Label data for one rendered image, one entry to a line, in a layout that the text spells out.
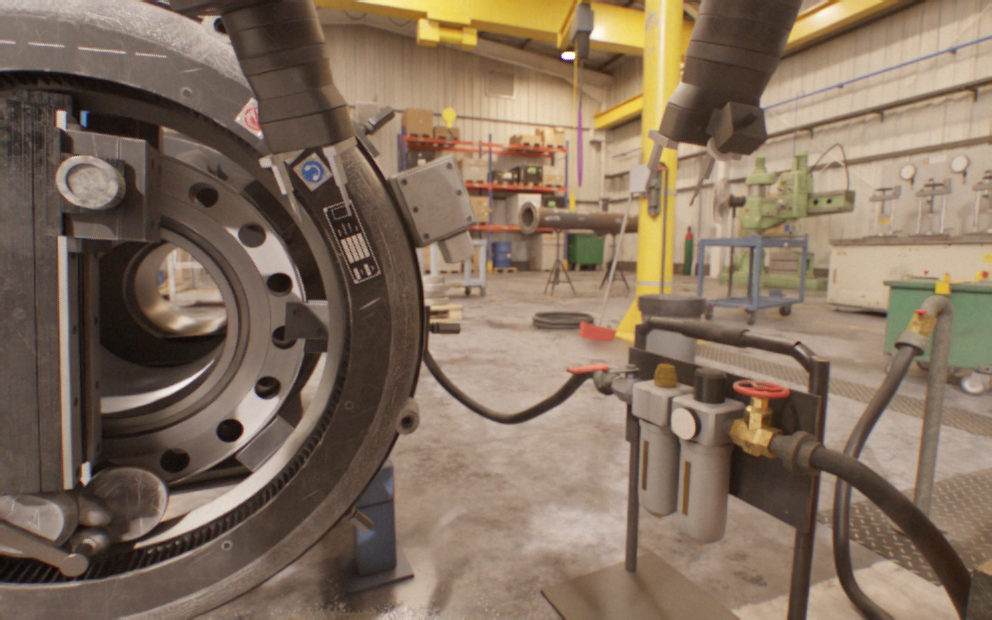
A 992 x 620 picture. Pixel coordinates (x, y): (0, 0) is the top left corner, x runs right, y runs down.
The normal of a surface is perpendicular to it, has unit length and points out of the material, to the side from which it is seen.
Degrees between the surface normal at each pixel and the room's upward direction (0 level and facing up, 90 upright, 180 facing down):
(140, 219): 90
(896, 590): 0
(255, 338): 90
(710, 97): 111
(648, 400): 90
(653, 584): 0
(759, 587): 0
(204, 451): 90
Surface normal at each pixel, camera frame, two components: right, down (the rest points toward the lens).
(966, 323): -0.87, 0.06
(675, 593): 0.00, -0.99
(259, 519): 0.43, 0.11
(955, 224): -0.99, 0.02
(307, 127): -0.13, 0.51
